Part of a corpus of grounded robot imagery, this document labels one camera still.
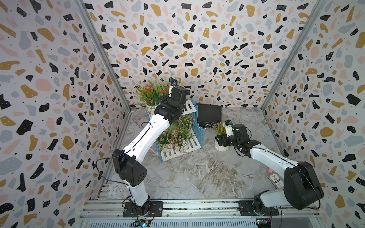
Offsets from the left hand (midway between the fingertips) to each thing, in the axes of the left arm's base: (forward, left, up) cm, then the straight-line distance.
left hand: (174, 96), depth 78 cm
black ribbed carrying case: (+17, -23, -33) cm, 44 cm away
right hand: (-10, -29, -23) cm, 38 cm away
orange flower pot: (-12, -27, -16) cm, 34 cm away
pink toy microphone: (-41, -38, -2) cm, 56 cm away
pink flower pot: (-15, +5, -21) cm, 26 cm away
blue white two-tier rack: (-2, -9, -9) cm, 13 cm away
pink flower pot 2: (-4, -5, -18) cm, 19 cm away
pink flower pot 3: (-14, -2, -19) cm, 24 cm away
